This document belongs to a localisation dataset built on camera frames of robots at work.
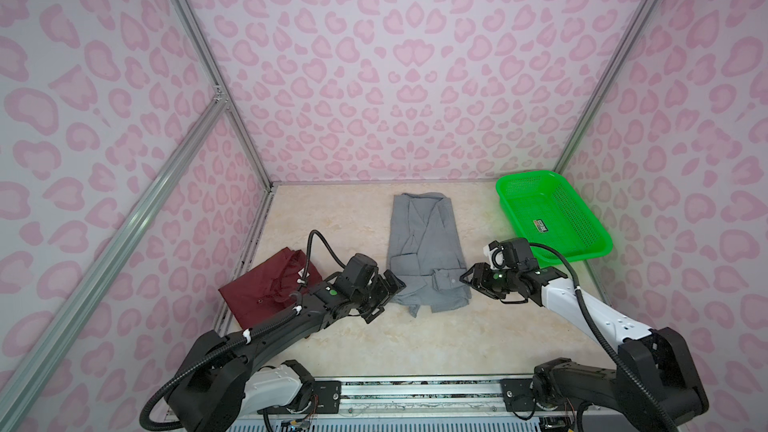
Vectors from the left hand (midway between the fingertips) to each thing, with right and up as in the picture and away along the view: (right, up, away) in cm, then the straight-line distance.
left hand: (402, 291), depth 80 cm
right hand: (+18, +3, +3) cm, 18 cm away
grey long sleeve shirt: (+8, +7, +18) cm, 21 cm away
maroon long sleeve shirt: (-41, -2, +9) cm, 42 cm away
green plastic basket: (+53, +23, +31) cm, 65 cm away
